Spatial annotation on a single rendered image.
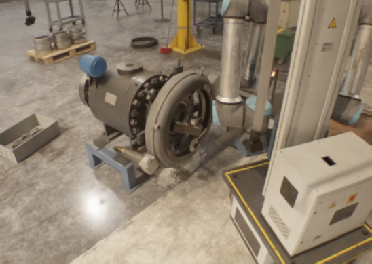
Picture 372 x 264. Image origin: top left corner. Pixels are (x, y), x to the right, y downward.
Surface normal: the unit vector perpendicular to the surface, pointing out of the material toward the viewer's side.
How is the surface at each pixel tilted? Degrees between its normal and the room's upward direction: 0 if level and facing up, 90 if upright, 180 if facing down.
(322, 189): 0
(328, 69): 90
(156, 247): 0
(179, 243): 0
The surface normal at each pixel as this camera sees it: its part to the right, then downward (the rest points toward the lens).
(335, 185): 0.00, -0.84
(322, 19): 0.31, 0.52
